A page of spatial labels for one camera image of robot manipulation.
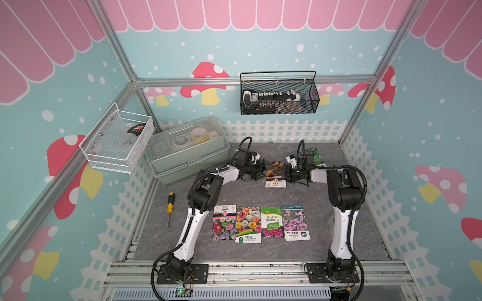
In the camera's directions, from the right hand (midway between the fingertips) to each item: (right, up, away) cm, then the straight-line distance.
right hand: (276, 173), depth 103 cm
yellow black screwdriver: (-54, -16, -11) cm, 57 cm away
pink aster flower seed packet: (-27, -22, -15) cm, 38 cm away
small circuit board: (-42, -44, -31) cm, 68 cm away
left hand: (-3, +1, -2) cm, 4 cm away
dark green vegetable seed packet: (+27, +8, +10) cm, 30 cm away
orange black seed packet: (-1, -1, 0) cm, 1 cm away
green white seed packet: (-4, -22, -16) cm, 27 cm away
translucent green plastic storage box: (-46, +12, -13) cm, 50 cm away
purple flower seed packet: (+6, -22, -16) cm, 28 cm away
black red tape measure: (-62, +20, -25) cm, 70 cm away
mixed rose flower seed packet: (-16, -23, -16) cm, 32 cm away
